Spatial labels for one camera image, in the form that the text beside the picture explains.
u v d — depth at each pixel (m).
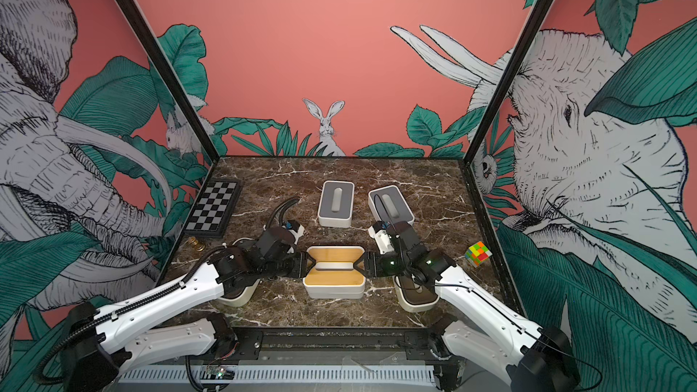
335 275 0.76
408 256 0.59
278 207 0.57
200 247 0.92
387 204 1.03
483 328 0.47
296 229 0.71
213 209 0.98
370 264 0.67
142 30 0.80
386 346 0.75
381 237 0.72
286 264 0.65
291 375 0.70
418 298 0.76
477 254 0.87
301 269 0.66
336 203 1.06
